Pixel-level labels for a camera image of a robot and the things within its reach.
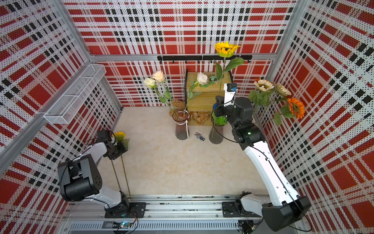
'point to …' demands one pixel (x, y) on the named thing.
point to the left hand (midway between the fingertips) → (126, 150)
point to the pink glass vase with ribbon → (181, 117)
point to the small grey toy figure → (198, 136)
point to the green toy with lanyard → (212, 79)
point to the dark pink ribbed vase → (215, 137)
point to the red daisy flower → (120, 189)
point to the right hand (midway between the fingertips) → (219, 96)
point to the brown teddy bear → (198, 116)
